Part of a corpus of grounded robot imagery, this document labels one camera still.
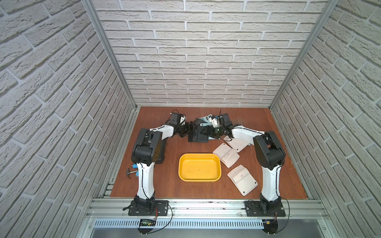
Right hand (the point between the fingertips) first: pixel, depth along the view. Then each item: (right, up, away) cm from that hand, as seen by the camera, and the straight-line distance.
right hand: (205, 133), depth 97 cm
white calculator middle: (+12, -13, -7) cm, 19 cm away
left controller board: (-31, -43, -25) cm, 59 cm away
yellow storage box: (-4, -20, -10) cm, 23 cm away
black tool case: (-28, -13, -7) cm, 31 cm away
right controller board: (+30, -43, -27) cm, 59 cm away
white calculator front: (+20, -25, -16) cm, 36 cm away
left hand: (-11, +5, +4) cm, 13 cm away
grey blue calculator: (+1, +9, +9) cm, 13 cm away
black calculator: (-8, -1, 0) cm, 8 cm away
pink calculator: (+21, -8, -3) cm, 22 cm away
